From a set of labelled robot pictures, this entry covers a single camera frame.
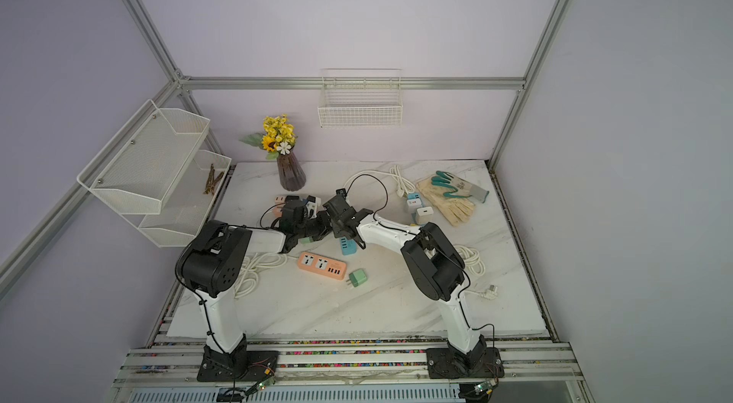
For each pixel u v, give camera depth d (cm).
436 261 53
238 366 66
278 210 87
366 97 95
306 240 94
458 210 105
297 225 82
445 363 73
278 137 93
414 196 107
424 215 96
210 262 52
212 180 97
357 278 88
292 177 107
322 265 90
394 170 115
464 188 111
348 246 93
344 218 74
